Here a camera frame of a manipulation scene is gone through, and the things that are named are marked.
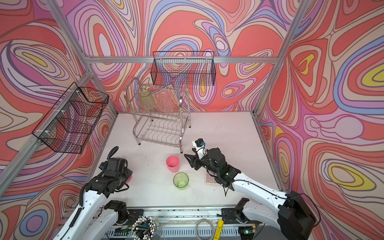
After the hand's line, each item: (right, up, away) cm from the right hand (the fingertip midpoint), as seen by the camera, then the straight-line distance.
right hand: (190, 155), depth 77 cm
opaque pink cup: (-11, -7, +11) cm, 17 cm away
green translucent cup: (-5, -16, +7) cm, 18 cm away
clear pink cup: (-14, +29, +2) cm, 32 cm away
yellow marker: (+14, -33, -8) cm, 37 cm away
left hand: (-33, -9, +4) cm, 34 cm away
